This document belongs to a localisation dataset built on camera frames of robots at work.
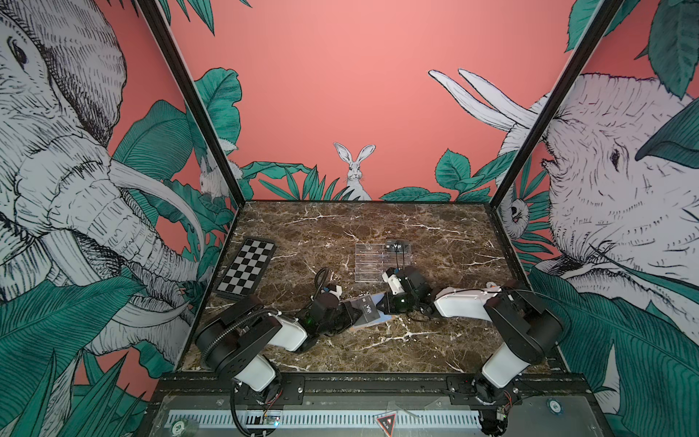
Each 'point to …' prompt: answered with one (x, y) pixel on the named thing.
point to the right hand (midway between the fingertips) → (375, 304)
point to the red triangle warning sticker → (387, 422)
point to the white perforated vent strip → (308, 420)
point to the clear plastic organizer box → (371, 259)
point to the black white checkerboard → (242, 277)
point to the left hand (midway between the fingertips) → (368, 310)
